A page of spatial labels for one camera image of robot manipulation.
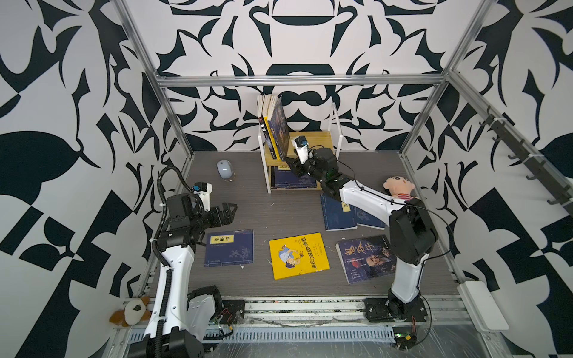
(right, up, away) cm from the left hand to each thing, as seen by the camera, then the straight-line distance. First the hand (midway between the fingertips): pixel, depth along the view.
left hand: (223, 204), depth 78 cm
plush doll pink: (+70, +5, +19) cm, 73 cm away
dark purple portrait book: (+19, +30, +13) cm, 38 cm away
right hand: (+23, +19, +6) cm, 31 cm away
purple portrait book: (+52, -21, +7) cm, 56 cm away
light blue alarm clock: (-7, +12, +26) cm, 30 cm away
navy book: (-1, -18, +10) cm, 21 cm away
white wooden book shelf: (+41, +26, +21) cm, 53 cm away
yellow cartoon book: (+26, -20, +7) cm, 34 cm away
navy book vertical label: (+44, -7, +19) cm, 48 cm away
